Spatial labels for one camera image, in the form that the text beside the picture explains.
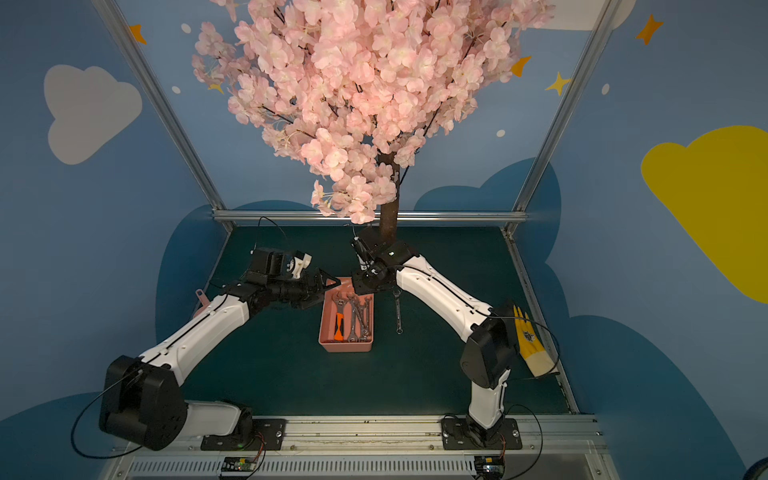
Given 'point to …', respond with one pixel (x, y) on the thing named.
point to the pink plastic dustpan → (204, 301)
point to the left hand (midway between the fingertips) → (333, 285)
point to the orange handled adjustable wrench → (340, 298)
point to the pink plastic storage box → (347, 323)
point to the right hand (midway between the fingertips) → (364, 283)
